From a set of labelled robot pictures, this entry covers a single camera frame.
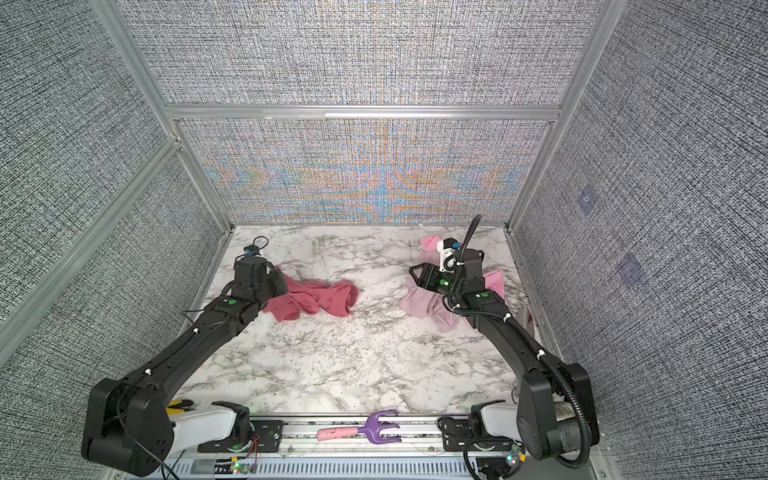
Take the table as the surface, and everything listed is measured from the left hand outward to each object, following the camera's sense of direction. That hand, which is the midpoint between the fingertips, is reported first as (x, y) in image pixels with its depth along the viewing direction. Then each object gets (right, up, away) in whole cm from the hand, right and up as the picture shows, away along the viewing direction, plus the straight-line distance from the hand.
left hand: (282, 274), depth 86 cm
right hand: (+39, +2, -2) cm, 39 cm away
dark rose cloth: (+15, -8, +4) cm, 18 cm away
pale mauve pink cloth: (+43, -9, +4) cm, 44 cm away
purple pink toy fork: (+26, -37, -13) cm, 47 cm away
